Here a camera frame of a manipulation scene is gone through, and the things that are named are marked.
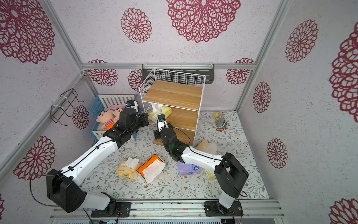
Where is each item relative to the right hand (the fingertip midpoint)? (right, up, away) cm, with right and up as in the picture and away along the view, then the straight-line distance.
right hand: (161, 121), depth 81 cm
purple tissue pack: (+16, -29, +3) cm, 33 cm away
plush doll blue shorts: (-35, +9, +19) cm, 41 cm away
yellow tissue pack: (+30, -18, +12) cm, 37 cm away
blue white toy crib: (-47, +15, +26) cm, 56 cm away
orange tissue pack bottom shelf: (-6, -28, +1) cm, 29 cm away
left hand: (-7, +3, -1) cm, 8 cm away
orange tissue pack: (-20, -28, +3) cm, 35 cm away
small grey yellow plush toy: (+42, -1, +26) cm, 49 cm away
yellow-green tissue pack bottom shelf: (+29, -32, +1) cm, 44 cm away
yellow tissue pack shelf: (-2, +6, -6) cm, 9 cm away
